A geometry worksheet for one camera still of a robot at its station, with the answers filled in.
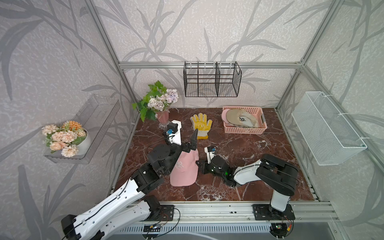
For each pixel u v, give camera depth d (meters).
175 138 0.52
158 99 0.85
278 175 0.48
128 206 0.46
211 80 1.05
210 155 0.79
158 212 0.66
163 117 0.98
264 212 0.73
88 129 0.73
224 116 1.05
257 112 1.14
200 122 1.11
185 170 0.82
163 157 0.44
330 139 0.62
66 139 0.50
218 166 0.67
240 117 1.06
